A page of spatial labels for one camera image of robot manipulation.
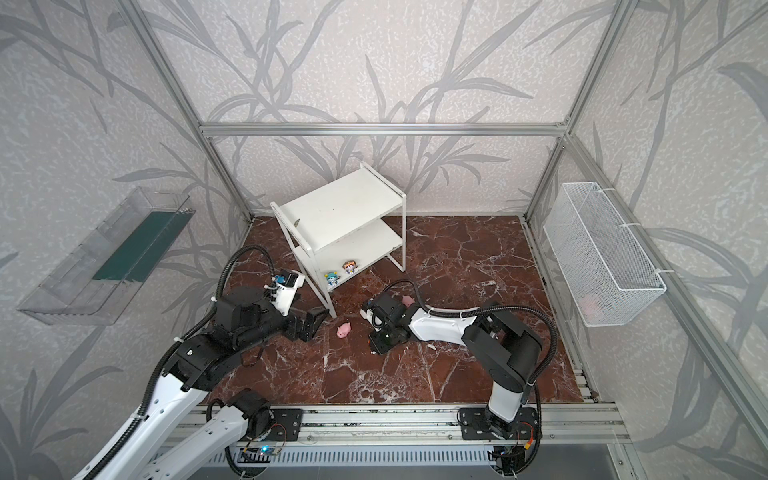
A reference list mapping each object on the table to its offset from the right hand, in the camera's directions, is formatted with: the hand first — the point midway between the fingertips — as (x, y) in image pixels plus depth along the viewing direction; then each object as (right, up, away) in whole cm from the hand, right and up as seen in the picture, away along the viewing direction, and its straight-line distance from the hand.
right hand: (374, 335), depth 88 cm
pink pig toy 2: (+10, +9, +7) cm, 15 cm away
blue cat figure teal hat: (-11, +18, -8) cm, 22 cm away
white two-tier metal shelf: (-6, +32, -15) cm, 36 cm away
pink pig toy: (-9, +1, +1) cm, 9 cm away
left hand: (-12, +15, -18) cm, 26 cm away
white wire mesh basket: (+51, +20, -28) cm, 62 cm away
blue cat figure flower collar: (-6, +21, -5) cm, 23 cm away
